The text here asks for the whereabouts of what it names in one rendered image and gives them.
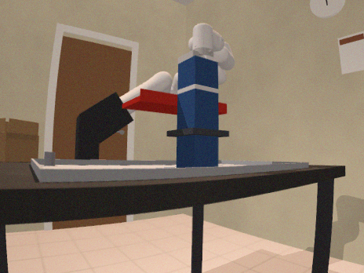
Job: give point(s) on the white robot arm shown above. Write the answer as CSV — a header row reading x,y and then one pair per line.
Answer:
x,y
206,41

